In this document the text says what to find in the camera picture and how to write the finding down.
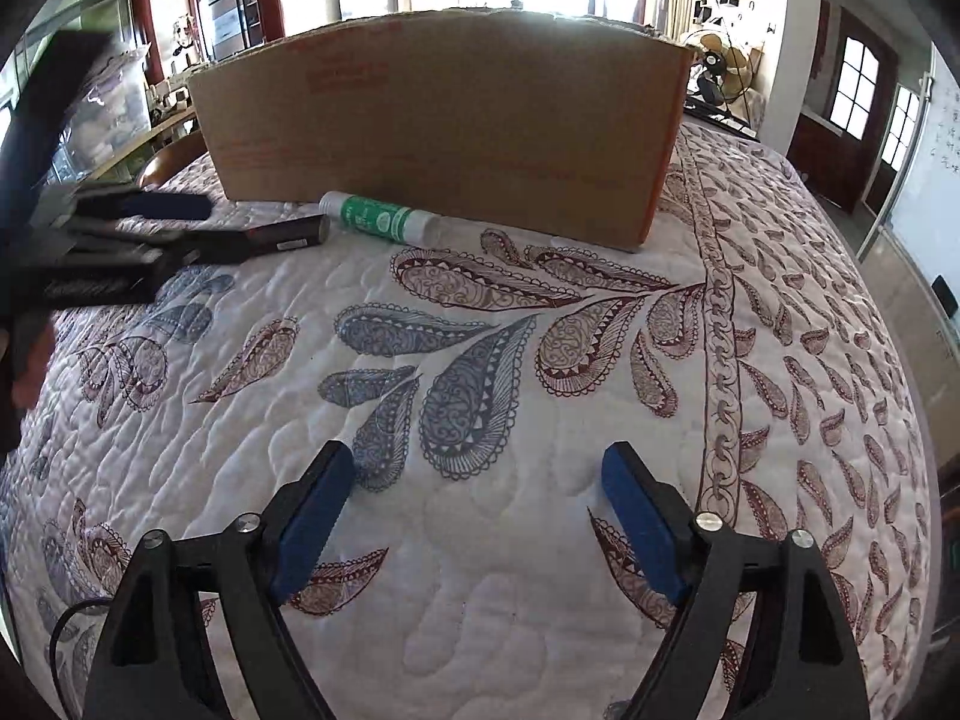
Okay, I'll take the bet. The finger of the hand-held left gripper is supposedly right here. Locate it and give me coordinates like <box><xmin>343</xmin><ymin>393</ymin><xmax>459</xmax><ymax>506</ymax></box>
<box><xmin>71</xmin><ymin>191</ymin><xmax>215</xmax><ymax>224</ymax></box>
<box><xmin>30</xmin><ymin>232</ymin><xmax>203</xmax><ymax>310</ymax></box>

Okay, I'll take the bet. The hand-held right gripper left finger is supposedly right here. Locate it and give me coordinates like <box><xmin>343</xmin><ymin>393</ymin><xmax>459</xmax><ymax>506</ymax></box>
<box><xmin>82</xmin><ymin>441</ymin><xmax>357</xmax><ymax>720</ymax></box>

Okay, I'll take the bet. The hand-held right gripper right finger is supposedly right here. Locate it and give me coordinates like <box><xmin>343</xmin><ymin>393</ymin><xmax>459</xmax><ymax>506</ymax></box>
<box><xmin>600</xmin><ymin>441</ymin><xmax>871</xmax><ymax>720</ymax></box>

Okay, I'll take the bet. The dark brown slim box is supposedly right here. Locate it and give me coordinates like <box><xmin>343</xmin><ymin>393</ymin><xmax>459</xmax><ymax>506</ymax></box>
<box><xmin>161</xmin><ymin>214</ymin><xmax>332</xmax><ymax>267</ymax></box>

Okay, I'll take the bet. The brown cardboard box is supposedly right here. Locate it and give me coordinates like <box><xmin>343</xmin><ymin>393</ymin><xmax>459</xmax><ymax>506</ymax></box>
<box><xmin>186</xmin><ymin>9</ymin><xmax>695</xmax><ymax>252</ymax></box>

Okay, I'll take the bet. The person's left hand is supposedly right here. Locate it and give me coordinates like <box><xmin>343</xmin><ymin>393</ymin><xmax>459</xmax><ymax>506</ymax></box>
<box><xmin>11</xmin><ymin>322</ymin><xmax>57</xmax><ymax>410</ymax></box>

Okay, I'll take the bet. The wooden chair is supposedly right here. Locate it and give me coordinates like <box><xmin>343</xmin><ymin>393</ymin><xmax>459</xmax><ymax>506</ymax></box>
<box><xmin>139</xmin><ymin>131</ymin><xmax>218</xmax><ymax>190</ymax></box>

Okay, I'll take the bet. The green and white tube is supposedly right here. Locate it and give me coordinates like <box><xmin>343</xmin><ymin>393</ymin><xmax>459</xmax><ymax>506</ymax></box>
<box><xmin>319</xmin><ymin>190</ymin><xmax>445</xmax><ymax>245</ymax></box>

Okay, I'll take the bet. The paisley quilted tablecloth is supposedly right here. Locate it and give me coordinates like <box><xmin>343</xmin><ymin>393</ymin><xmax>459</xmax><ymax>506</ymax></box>
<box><xmin>0</xmin><ymin>120</ymin><xmax>942</xmax><ymax>720</ymax></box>

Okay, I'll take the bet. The brown door with windows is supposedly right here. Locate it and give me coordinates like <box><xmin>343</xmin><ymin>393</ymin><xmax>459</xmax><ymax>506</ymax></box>
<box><xmin>795</xmin><ymin>6</ymin><xmax>901</xmax><ymax>215</ymax></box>

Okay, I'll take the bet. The whiteboard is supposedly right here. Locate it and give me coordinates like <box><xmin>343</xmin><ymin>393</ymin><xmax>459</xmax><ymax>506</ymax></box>
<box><xmin>889</xmin><ymin>52</ymin><xmax>960</xmax><ymax>301</ymax></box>

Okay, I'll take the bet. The standing electric fan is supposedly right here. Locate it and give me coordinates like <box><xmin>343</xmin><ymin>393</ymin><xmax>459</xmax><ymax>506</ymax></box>
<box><xmin>679</xmin><ymin>28</ymin><xmax>755</xmax><ymax>102</ymax></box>

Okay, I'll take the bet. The black cable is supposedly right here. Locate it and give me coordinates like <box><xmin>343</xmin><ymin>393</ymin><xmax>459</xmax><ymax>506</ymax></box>
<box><xmin>49</xmin><ymin>598</ymin><xmax>113</xmax><ymax>691</ymax></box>

